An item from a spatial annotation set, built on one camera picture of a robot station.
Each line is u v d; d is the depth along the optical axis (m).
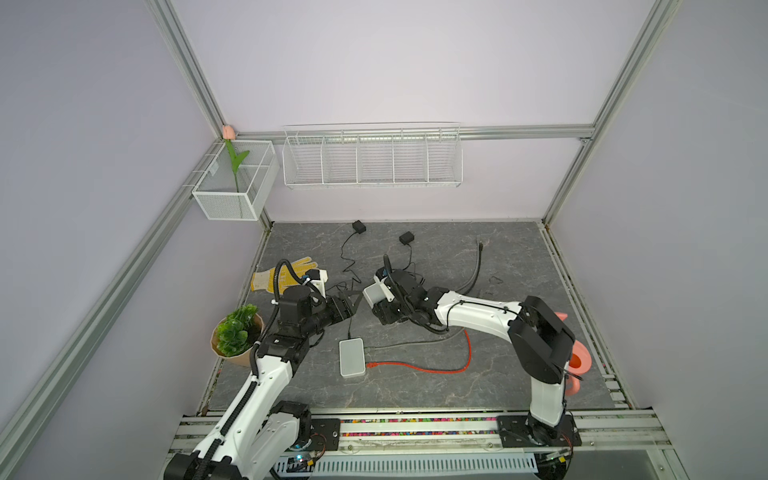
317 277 0.72
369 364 0.84
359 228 1.18
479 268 1.07
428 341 0.90
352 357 0.85
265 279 1.03
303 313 0.61
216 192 0.77
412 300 0.68
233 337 0.74
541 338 0.50
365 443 0.74
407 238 1.14
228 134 0.89
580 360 0.74
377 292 0.85
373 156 0.98
